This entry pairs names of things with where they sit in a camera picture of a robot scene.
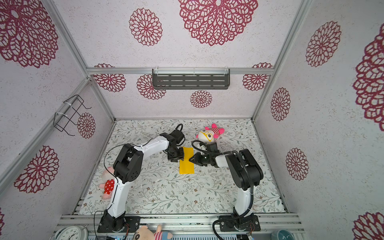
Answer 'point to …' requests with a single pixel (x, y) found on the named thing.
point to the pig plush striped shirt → (145, 233)
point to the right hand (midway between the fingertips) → (190, 158)
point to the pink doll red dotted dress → (108, 177)
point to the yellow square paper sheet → (186, 166)
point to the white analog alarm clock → (72, 232)
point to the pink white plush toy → (207, 135)
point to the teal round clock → (282, 234)
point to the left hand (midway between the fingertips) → (180, 164)
